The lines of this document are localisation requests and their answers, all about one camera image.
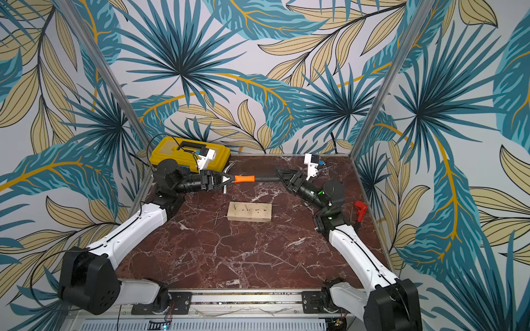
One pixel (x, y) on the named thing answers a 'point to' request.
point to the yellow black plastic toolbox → (184, 152)
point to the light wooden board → (255, 212)
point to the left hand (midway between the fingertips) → (233, 182)
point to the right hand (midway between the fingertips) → (274, 172)
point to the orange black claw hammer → (246, 178)
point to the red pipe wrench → (361, 207)
